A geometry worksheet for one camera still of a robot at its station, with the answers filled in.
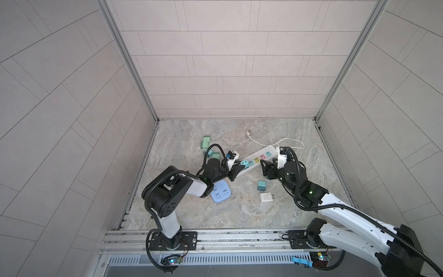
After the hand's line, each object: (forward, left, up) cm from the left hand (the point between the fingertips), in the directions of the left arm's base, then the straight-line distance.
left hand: (244, 164), depth 86 cm
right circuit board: (-38, -29, -8) cm, 48 cm away
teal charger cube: (-9, -9, -5) cm, 13 cm away
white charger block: (-14, -10, -5) cm, 19 cm away
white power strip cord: (+25, -5, -7) cm, 27 cm away
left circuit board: (-39, +30, -6) cm, 49 cm away
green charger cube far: (+20, +21, -5) cm, 30 cm away
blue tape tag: (-39, -21, -5) cm, 44 cm away
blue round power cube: (-12, +11, -6) cm, 17 cm away
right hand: (-3, -8, +8) cm, 12 cm away
